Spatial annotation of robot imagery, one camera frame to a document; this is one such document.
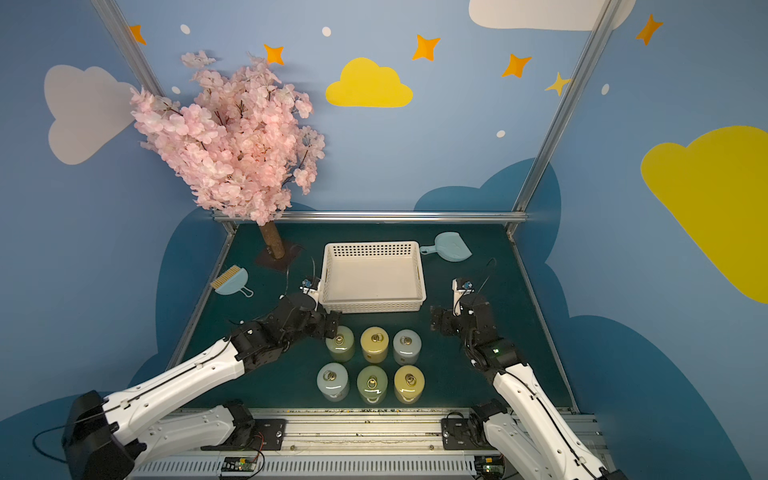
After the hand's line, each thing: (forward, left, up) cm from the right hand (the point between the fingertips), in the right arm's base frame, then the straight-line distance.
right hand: (453, 304), depth 81 cm
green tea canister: (-12, +30, -7) cm, 33 cm away
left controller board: (-39, +52, -16) cm, 67 cm away
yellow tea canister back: (-9, +21, -7) cm, 24 cm away
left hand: (-4, +35, +2) cm, 35 cm away
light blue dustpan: (+35, -4, -16) cm, 39 cm away
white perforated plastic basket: (+19, +25, -16) cm, 35 cm away
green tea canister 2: (-20, +21, -7) cm, 30 cm away
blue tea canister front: (-20, +31, -7) cm, 38 cm away
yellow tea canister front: (-20, +11, -7) cm, 24 cm away
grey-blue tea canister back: (-10, +12, -8) cm, 18 cm away
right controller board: (-35, -9, -19) cm, 41 cm away
